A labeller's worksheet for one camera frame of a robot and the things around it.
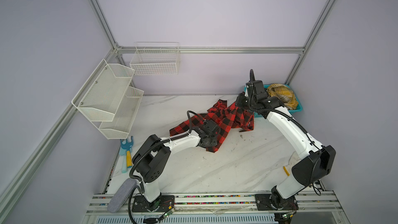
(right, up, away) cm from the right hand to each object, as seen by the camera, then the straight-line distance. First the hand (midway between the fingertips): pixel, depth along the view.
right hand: (235, 99), depth 81 cm
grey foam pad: (-57, -50, -9) cm, 77 cm away
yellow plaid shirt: (+40, +5, +26) cm, 48 cm away
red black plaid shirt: (-4, -9, +12) cm, 16 cm away
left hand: (-12, -25, +8) cm, 29 cm away
